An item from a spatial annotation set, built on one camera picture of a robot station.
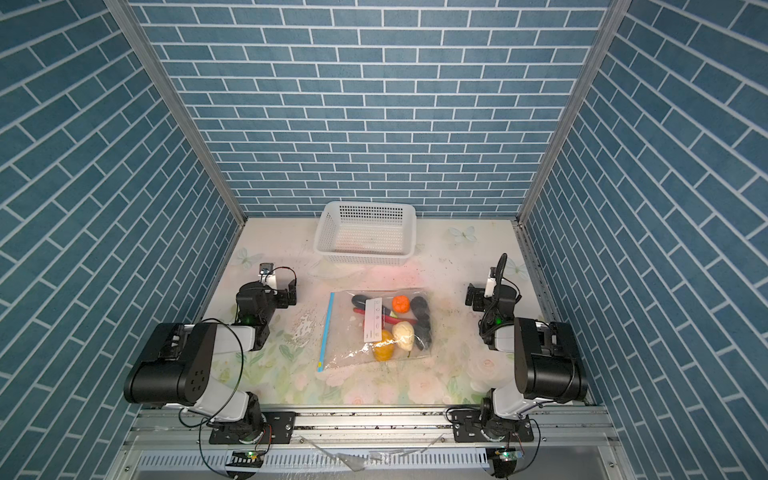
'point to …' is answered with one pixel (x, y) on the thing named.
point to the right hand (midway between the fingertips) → (486, 282)
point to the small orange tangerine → (400, 304)
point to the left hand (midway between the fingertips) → (279, 279)
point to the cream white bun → (404, 335)
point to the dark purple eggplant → (359, 301)
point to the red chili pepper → (386, 316)
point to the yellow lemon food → (384, 351)
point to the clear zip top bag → (372, 326)
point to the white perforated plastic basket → (366, 232)
